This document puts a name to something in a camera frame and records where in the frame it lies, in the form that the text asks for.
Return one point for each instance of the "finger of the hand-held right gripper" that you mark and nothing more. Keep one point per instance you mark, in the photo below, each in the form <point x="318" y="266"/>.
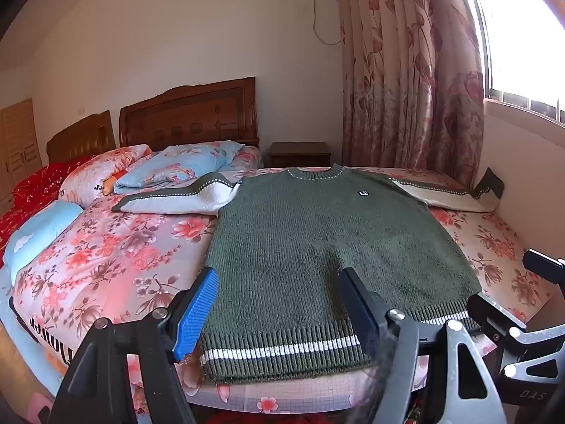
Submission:
<point x="536" y="353"/>
<point x="547" y="267"/>

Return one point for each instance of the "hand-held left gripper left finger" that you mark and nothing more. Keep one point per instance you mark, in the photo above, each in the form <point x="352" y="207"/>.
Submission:
<point x="196" y="313"/>

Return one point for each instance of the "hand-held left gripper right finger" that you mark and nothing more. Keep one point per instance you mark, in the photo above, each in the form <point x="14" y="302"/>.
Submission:
<point x="363" y="313"/>

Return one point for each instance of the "green knitted sweater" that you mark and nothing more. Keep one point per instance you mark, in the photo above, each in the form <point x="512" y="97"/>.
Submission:
<point x="309" y="238"/>

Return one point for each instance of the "floral bed sheet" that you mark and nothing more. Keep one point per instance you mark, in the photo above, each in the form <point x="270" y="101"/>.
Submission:
<point x="132" y="251"/>

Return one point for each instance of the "red patterned cloth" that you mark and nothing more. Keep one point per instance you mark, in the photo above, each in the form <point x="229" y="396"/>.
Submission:
<point x="227" y="418"/>

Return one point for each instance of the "blue floral pillow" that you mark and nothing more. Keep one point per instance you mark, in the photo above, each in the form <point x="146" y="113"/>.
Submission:
<point x="176" y="165"/>

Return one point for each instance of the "dark wooden nightstand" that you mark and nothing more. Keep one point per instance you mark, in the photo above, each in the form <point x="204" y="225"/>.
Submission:
<point x="300" y="154"/>

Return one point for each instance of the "pink floral pillow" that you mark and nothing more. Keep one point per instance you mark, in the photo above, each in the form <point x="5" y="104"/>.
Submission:
<point x="99" y="172"/>

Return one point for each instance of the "light blue cloud pillow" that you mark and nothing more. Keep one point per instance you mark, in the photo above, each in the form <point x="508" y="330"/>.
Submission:
<point x="39" y="234"/>

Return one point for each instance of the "large carved wooden headboard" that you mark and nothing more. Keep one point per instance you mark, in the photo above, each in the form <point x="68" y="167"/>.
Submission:
<point x="190" y="115"/>

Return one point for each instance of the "red blanket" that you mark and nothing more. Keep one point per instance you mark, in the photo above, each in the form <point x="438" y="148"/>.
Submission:
<point x="35" y="190"/>

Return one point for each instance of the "small wooden headboard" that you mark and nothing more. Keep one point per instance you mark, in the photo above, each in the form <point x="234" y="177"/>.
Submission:
<point x="81" y="139"/>

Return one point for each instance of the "window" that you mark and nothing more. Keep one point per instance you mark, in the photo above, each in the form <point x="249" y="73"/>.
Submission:
<point x="525" y="31"/>

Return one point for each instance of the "pink floral curtain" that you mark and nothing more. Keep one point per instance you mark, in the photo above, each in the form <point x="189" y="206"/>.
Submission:
<point x="406" y="75"/>

